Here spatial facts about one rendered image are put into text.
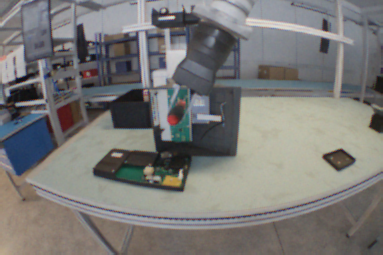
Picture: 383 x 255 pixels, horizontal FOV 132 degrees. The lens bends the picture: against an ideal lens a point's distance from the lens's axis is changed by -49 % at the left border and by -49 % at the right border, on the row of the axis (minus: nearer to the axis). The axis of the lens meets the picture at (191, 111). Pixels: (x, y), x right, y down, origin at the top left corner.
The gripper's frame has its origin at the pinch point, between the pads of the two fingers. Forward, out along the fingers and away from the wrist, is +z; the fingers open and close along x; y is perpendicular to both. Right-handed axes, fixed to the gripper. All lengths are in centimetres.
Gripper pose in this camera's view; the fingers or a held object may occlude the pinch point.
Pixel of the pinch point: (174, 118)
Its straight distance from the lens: 31.2
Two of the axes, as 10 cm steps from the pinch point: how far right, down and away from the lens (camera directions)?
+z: -4.4, 8.3, 3.4
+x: -8.9, -4.5, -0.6
